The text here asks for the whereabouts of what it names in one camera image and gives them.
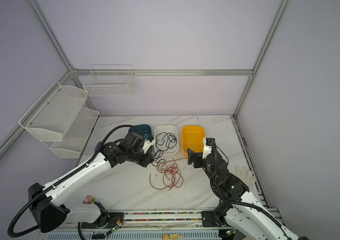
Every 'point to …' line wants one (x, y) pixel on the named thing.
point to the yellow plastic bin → (192, 138)
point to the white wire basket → (109, 80)
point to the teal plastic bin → (146, 129)
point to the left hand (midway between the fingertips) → (151, 161)
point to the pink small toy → (89, 199)
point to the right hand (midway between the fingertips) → (195, 148)
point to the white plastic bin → (172, 129)
